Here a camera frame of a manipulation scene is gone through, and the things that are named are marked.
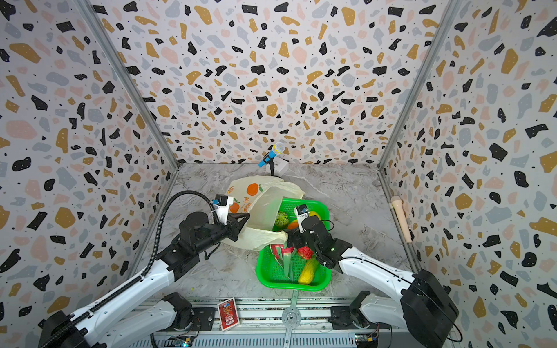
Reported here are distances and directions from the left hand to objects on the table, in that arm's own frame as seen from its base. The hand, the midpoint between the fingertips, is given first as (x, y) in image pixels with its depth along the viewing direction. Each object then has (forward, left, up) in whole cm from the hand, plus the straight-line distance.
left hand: (248, 212), depth 73 cm
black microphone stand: (+33, -6, -12) cm, 36 cm away
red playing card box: (-26, +8, -23) cm, 35 cm away
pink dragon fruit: (-8, -11, -17) cm, 22 cm away
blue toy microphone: (+31, -9, +1) cm, 33 cm away
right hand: (+1, -14, -11) cm, 18 cm away
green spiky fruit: (+8, -11, -18) cm, 23 cm away
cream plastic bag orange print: (+9, -3, -3) cm, 10 cm away
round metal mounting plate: (-27, -14, -25) cm, 39 cm away
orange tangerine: (+6, -16, -20) cm, 26 cm away
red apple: (-6, -20, -19) cm, 28 cm away
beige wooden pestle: (+20, -67, -25) cm, 74 cm away
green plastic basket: (-12, -6, -24) cm, 28 cm away
